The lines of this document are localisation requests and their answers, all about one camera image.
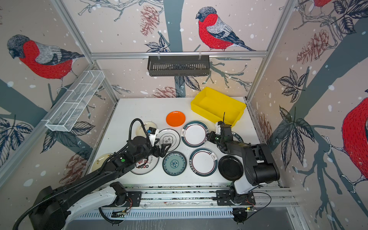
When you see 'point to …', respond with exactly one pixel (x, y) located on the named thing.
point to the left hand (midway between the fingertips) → (167, 140)
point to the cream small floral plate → (140, 131)
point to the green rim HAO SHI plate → (239, 137)
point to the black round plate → (230, 167)
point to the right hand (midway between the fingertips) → (207, 133)
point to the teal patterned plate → (174, 163)
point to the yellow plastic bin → (218, 107)
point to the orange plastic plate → (175, 119)
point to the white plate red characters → (146, 166)
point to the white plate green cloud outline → (169, 136)
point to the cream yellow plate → (100, 160)
